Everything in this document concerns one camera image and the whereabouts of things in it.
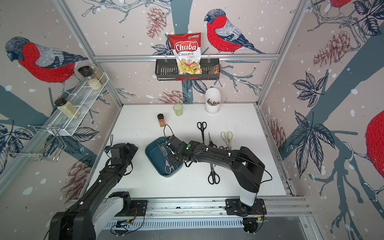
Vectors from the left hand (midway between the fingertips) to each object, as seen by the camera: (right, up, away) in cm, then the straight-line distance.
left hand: (134, 145), depth 87 cm
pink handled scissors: (+21, -13, -1) cm, 25 cm away
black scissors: (+42, +10, +19) cm, 47 cm away
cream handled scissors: (+59, +3, +13) cm, 61 cm away
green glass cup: (+24, +22, +26) cm, 42 cm away
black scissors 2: (+47, -18, -4) cm, 51 cm away
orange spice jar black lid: (+13, +16, +13) cm, 25 cm away
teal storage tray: (+12, -5, +7) cm, 15 cm away
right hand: (+24, -6, -5) cm, 26 cm away
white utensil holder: (+50, +30, +28) cm, 65 cm away
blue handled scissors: (+55, -3, +8) cm, 56 cm away
